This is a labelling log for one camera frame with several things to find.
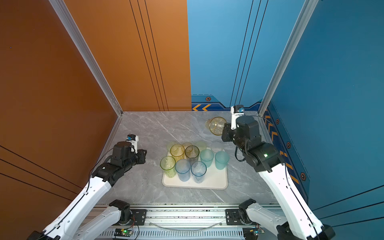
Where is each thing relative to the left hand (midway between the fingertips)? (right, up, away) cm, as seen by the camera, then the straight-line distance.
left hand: (145, 149), depth 80 cm
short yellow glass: (+22, +2, +5) cm, 22 cm away
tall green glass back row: (+10, -10, +11) cm, 18 cm away
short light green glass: (+31, +1, +9) cm, 32 cm away
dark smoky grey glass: (+25, -4, +10) cm, 27 cm away
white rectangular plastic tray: (+39, -18, +7) cm, 44 cm away
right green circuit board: (+54, -39, -9) cm, 67 cm away
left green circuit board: (-8, -38, -9) cm, 40 cm away
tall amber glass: (+16, -3, +12) cm, 20 cm away
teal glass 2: (+43, -7, +12) cm, 46 cm away
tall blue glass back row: (+20, -13, +6) cm, 24 cm away
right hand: (+40, +14, -14) cm, 44 cm away
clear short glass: (+40, -1, +15) cm, 43 cm away
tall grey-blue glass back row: (+29, -10, -4) cm, 31 cm away
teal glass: (+34, -6, +10) cm, 36 cm away
